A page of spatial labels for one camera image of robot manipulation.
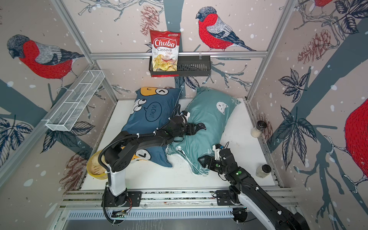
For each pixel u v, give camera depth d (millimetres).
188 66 1067
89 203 738
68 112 731
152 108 956
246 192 547
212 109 951
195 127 872
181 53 909
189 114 852
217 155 761
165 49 835
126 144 553
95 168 819
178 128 736
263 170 743
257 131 934
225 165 647
